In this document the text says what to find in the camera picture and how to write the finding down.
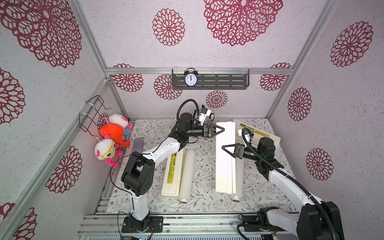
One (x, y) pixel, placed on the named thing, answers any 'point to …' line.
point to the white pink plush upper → (121, 120)
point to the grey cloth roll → (138, 145)
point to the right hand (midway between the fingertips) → (223, 147)
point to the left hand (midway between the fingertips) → (222, 131)
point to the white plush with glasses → (105, 150)
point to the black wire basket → (87, 120)
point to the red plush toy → (114, 132)
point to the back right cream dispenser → (258, 134)
